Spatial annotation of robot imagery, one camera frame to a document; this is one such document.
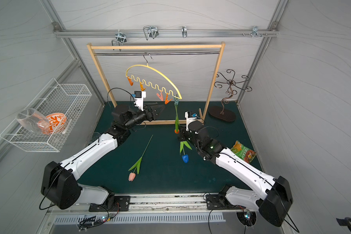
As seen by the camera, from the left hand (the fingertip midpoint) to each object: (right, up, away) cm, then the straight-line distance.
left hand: (162, 106), depth 70 cm
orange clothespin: (+1, +4, +7) cm, 8 cm away
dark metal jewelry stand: (+40, -3, +41) cm, 57 cm away
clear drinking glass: (-48, -19, +25) cm, 57 cm away
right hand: (+9, -10, +4) cm, 14 cm away
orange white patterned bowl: (-50, -8, -5) cm, 50 cm away
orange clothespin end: (-22, +16, +19) cm, 33 cm away
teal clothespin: (+7, +3, +8) cm, 11 cm away
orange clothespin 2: (-14, +12, +16) cm, 24 cm away
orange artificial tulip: (+7, -14, +21) cm, 26 cm away
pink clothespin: (-2, +6, +10) cm, 12 cm away
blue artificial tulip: (+11, -25, 0) cm, 27 cm away
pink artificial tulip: (-18, -39, +10) cm, 44 cm away
